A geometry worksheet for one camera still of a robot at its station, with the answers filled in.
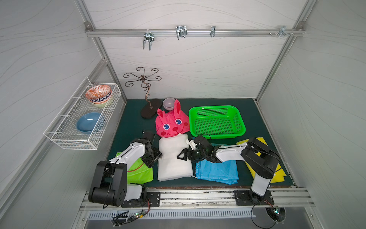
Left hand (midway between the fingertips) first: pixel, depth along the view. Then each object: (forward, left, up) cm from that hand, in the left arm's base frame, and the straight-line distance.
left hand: (159, 159), depth 86 cm
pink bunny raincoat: (+28, -4, -1) cm, 28 cm away
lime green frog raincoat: (-8, +11, 0) cm, 13 cm away
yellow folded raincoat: (-8, -70, -1) cm, 70 cm away
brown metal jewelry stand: (+43, +11, +3) cm, 44 cm away
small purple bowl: (+46, -1, +2) cm, 46 cm away
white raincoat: (-5, -7, +1) cm, 9 cm away
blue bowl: (+5, +29, +31) cm, 43 cm away
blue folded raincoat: (-7, -40, +1) cm, 41 cm away
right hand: (+1, -13, +2) cm, 13 cm away
